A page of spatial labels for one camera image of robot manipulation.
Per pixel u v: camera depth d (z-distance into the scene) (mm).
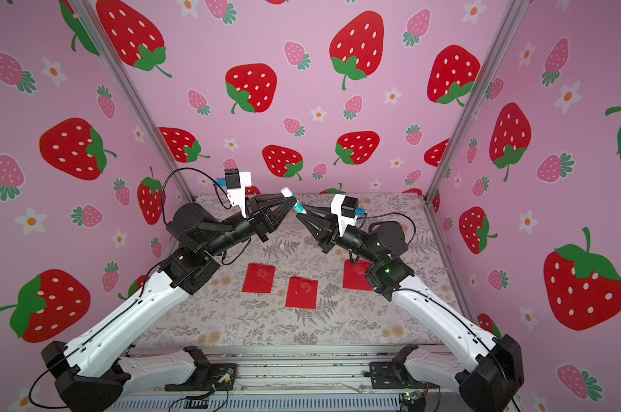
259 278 954
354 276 953
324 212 543
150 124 933
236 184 455
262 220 482
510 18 699
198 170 415
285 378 748
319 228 526
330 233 520
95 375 396
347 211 464
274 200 513
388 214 485
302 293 907
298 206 531
